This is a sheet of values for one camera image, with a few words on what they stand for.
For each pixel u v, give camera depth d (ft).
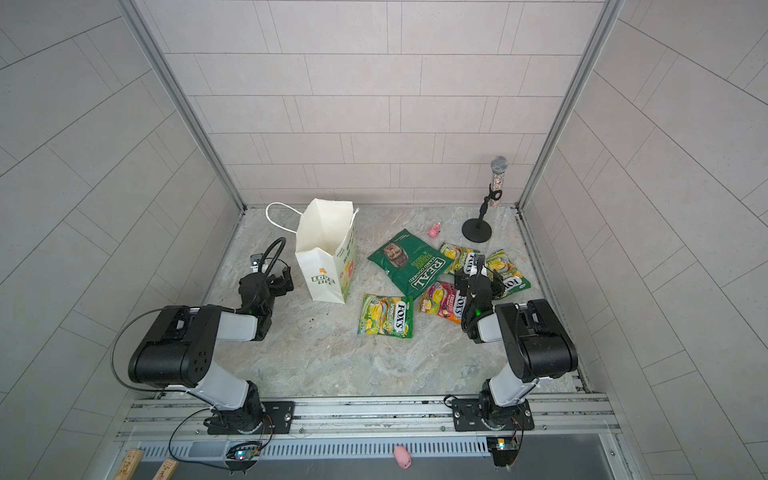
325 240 3.22
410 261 3.26
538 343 1.49
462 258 3.25
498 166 2.82
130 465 2.10
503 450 2.23
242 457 2.11
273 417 2.31
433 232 3.54
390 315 2.81
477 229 3.54
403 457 2.15
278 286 2.64
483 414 2.12
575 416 2.37
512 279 3.05
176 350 1.47
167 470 2.08
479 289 2.26
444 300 2.91
